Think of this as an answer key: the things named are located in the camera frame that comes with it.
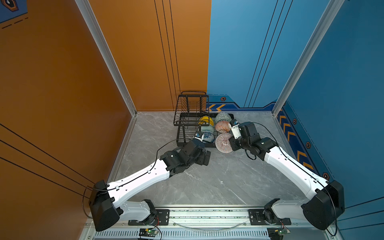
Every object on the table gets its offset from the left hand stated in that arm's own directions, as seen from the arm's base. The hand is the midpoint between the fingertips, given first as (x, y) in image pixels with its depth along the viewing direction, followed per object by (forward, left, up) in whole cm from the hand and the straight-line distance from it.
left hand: (202, 149), depth 76 cm
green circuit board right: (-33, -35, -21) cm, 52 cm away
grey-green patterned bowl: (+38, -16, -14) cm, 44 cm away
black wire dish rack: (+38, +7, -11) cm, 40 cm away
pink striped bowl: (+5, -11, -2) cm, 12 cm away
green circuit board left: (-33, +25, -21) cm, 47 cm away
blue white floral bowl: (+19, -5, -16) cm, 26 cm away
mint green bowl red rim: (+27, -5, -15) cm, 31 cm away
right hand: (+8, -15, -1) cm, 17 cm away
